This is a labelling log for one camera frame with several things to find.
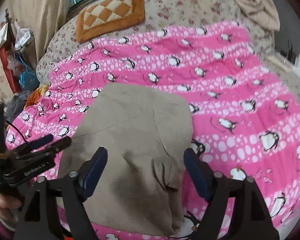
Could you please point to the white charger plug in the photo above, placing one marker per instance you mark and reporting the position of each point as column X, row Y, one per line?
column 296, row 67

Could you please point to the person's left hand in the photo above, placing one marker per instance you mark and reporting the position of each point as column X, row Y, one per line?
column 9, row 214

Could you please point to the orange checkered cushion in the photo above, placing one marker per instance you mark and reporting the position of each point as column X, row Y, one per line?
column 107, row 16

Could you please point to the pink penguin blanket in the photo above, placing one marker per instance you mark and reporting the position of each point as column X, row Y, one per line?
column 245, row 120

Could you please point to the floral bed quilt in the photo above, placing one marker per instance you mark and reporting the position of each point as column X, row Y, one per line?
column 195, row 13

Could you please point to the orange yellow cloth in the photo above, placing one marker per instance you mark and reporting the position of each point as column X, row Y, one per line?
column 35, row 96

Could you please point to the blue plastic bag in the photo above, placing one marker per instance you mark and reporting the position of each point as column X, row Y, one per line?
column 27, row 79

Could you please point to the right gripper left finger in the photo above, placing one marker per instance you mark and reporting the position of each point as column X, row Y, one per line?
column 40, row 218

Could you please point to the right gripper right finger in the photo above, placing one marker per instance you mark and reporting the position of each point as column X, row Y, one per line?
column 250, row 217

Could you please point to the red furniture piece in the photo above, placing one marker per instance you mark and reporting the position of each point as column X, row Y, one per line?
column 12, row 80

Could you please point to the beige jacket with orange stripe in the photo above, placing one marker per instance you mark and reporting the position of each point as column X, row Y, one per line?
column 145, row 132

